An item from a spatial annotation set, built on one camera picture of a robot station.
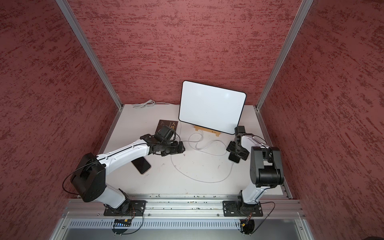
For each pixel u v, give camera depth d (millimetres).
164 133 668
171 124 1067
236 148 800
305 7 710
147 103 1178
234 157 851
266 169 471
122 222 725
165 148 707
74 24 763
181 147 772
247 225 705
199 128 1025
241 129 797
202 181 835
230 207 740
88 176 437
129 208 683
